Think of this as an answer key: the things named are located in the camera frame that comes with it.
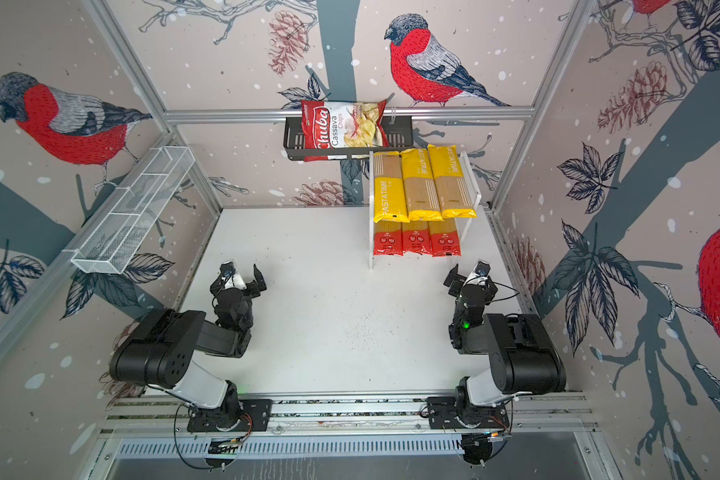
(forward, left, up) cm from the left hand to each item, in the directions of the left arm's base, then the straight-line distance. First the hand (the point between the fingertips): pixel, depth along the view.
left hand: (236, 269), depth 88 cm
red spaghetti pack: (+7, -46, +6) cm, 47 cm away
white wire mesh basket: (-3, +23, +18) cm, 29 cm away
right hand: (-1, -71, -2) cm, 71 cm away
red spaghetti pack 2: (+7, -54, +6) cm, 55 cm away
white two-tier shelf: (+6, -41, +21) cm, 46 cm away
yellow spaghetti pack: (+8, -45, +23) cm, 51 cm away
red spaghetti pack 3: (+7, -63, +6) cm, 63 cm away
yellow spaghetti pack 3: (+9, -62, +23) cm, 67 cm away
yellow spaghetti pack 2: (+8, -54, +23) cm, 59 cm away
